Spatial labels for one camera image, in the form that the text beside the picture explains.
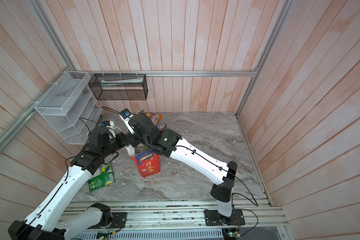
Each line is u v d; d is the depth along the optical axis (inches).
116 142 23.9
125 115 20.5
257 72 36.5
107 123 26.3
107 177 33.7
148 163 30.7
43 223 14.9
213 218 28.9
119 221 28.8
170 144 17.5
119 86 41.1
